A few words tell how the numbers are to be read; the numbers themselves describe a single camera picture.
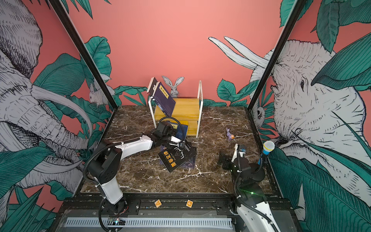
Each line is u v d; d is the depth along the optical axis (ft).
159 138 2.39
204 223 2.30
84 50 2.82
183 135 3.25
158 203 2.45
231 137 3.30
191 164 2.89
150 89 2.46
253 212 1.59
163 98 2.75
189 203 2.45
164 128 2.40
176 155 2.94
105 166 1.56
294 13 2.34
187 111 2.96
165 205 2.47
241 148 2.09
